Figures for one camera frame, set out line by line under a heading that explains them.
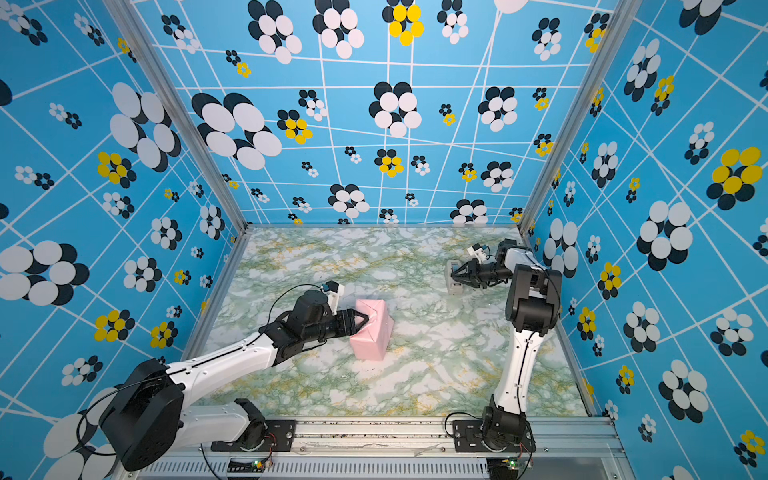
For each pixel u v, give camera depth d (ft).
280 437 2.41
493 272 2.92
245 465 2.36
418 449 2.38
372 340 2.52
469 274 2.99
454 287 3.25
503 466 2.29
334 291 2.52
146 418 1.34
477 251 3.17
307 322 2.12
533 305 1.99
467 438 2.37
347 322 2.38
